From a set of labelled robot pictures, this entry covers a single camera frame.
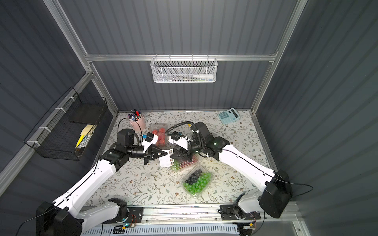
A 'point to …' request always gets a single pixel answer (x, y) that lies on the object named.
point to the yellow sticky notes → (86, 130)
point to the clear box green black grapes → (197, 181)
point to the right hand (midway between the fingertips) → (175, 152)
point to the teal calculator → (229, 115)
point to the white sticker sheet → (167, 161)
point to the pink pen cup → (137, 120)
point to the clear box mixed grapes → (179, 164)
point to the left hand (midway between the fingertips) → (167, 156)
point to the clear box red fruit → (159, 129)
